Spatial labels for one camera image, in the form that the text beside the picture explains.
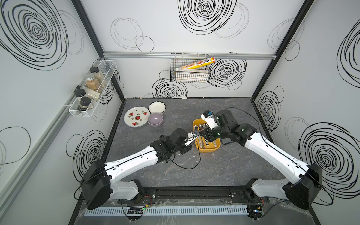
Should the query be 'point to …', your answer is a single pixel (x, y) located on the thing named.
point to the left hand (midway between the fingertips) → (189, 137)
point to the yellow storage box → (202, 145)
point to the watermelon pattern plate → (136, 116)
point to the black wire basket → (199, 74)
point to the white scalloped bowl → (157, 107)
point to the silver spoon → (190, 138)
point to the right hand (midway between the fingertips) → (201, 133)
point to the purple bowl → (155, 119)
